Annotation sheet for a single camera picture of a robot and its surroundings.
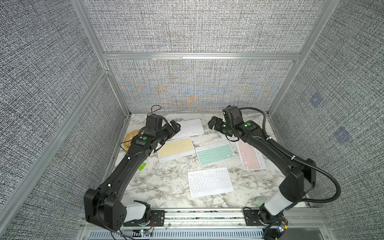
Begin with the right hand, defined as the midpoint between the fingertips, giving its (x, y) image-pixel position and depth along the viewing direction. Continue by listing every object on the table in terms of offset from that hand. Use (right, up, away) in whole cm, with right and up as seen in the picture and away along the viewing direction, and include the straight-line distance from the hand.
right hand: (214, 121), depth 81 cm
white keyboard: (-14, -4, +29) cm, 32 cm away
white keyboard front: (-3, -35, +3) cm, 35 cm away
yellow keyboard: (-23, -18, +18) cm, 34 cm away
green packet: (-43, -28, +9) cm, 51 cm away
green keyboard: (+3, -20, +16) cm, 26 cm away
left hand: (-19, -4, -3) cm, 20 cm away
